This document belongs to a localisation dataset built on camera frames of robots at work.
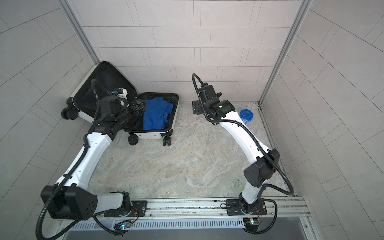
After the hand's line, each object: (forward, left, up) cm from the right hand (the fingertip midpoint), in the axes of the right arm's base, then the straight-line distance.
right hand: (199, 104), depth 78 cm
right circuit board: (-49, -21, -31) cm, 62 cm away
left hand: (+1, +28, +4) cm, 28 cm away
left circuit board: (-47, +37, -26) cm, 65 cm away
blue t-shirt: (+13, +29, -19) cm, 37 cm away
